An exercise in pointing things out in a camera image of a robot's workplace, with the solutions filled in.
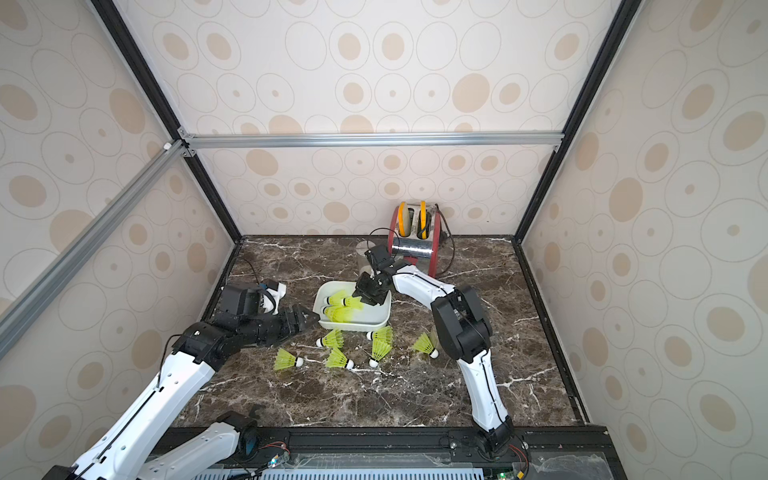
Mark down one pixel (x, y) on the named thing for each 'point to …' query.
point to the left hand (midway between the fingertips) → (317, 321)
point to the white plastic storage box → (373, 318)
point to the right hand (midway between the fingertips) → (348, 300)
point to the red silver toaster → (414, 234)
